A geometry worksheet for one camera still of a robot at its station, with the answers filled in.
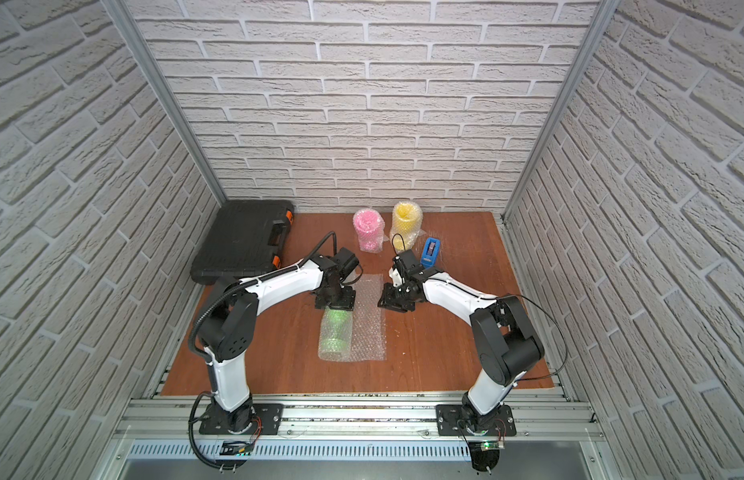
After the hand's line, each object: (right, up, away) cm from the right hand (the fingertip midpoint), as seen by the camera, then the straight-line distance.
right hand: (385, 304), depth 89 cm
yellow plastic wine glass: (+7, +26, +9) cm, 29 cm away
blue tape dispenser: (+16, +15, +14) cm, 26 cm away
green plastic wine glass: (-14, -7, -8) cm, 17 cm away
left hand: (-12, 0, +2) cm, 12 cm away
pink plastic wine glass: (-5, +24, +8) cm, 26 cm away
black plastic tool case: (-50, +19, +12) cm, 55 cm away
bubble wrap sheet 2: (-8, -9, -1) cm, 12 cm away
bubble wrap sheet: (-5, +23, +7) cm, 25 cm away
